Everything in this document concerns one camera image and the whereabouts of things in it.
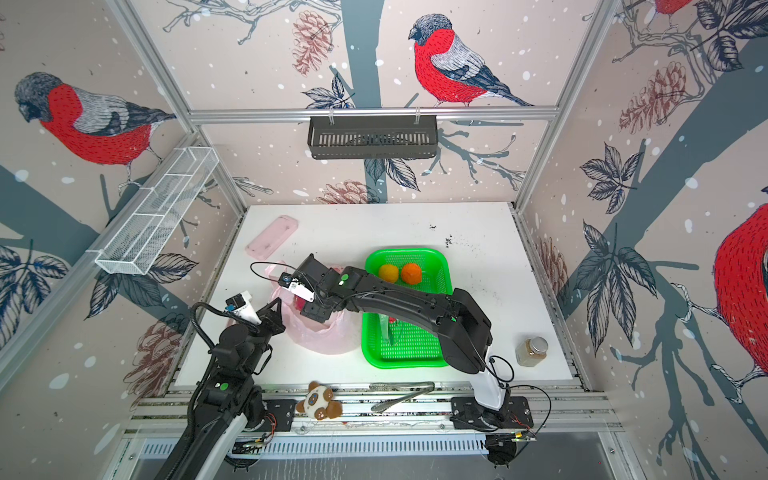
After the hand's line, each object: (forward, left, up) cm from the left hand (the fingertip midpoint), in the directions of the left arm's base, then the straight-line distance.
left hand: (278, 300), depth 79 cm
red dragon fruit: (-3, -31, -8) cm, 32 cm away
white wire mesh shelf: (+6, +32, +16) cm, 36 cm away
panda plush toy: (-23, -12, -11) cm, 28 cm away
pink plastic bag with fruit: (-9, -17, -1) cm, 19 cm away
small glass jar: (-13, -67, -4) cm, 68 cm away
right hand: (+1, -9, -1) cm, 9 cm away
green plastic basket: (-7, -31, -11) cm, 33 cm away
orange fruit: (+13, -37, -8) cm, 40 cm away
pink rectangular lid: (+33, +15, -13) cm, 38 cm away
